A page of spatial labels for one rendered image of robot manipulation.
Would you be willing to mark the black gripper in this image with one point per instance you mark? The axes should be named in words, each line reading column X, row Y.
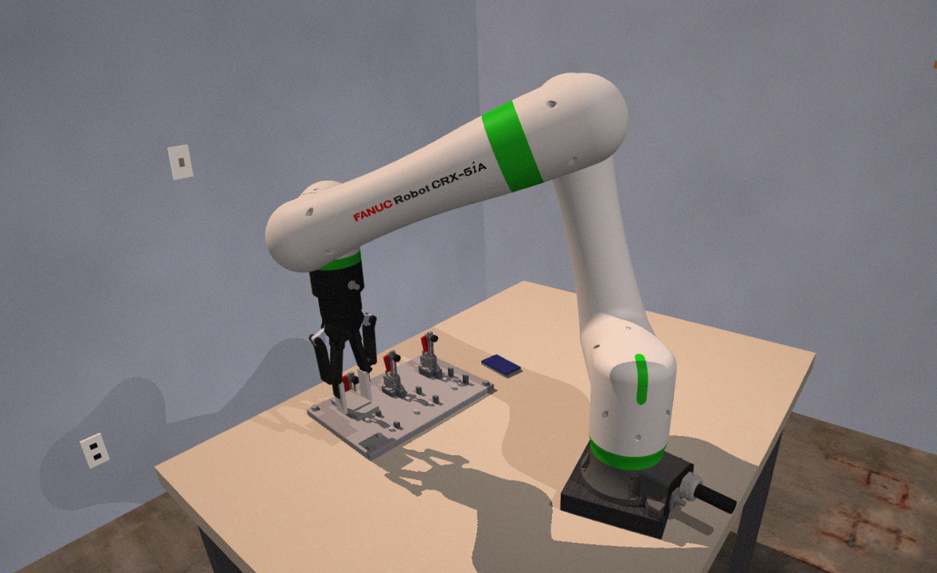
column 339, row 332

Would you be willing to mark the blue rectangular plate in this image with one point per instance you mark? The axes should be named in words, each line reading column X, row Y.
column 501, row 365

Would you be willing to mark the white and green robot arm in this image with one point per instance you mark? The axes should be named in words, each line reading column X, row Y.
column 570, row 125

